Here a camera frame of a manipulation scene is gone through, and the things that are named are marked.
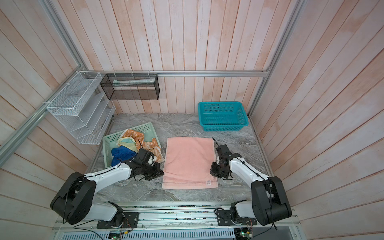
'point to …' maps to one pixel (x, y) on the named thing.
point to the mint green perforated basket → (110, 142)
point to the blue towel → (120, 154)
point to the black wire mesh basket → (131, 86)
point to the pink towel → (187, 163)
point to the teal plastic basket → (222, 116)
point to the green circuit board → (245, 234)
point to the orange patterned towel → (151, 145)
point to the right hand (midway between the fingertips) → (213, 173)
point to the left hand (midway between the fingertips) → (164, 176)
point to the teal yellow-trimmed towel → (128, 142)
